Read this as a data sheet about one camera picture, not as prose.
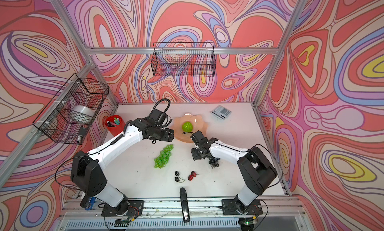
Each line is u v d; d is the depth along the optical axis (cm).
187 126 98
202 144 66
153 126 61
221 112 112
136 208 72
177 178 82
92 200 75
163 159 86
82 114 70
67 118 74
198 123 105
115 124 96
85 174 43
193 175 83
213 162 85
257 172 45
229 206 73
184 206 70
